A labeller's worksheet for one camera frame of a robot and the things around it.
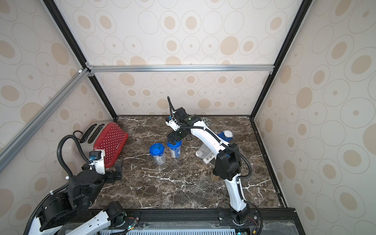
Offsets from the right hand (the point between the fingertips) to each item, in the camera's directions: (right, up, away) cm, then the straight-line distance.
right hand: (181, 134), depth 89 cm
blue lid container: (-13, -9, -6) cm, 17 cm away
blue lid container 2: (-3, -9, -2) cm, 10 cm away
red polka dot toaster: (-44, -1, -2) cm, 44 cm away
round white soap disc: (+34, 0, +16) cm, 37 cm away
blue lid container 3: (+16, -14, +10) cm, 23 cm away
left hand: (-26, -10, -26) cm, 38 cm away
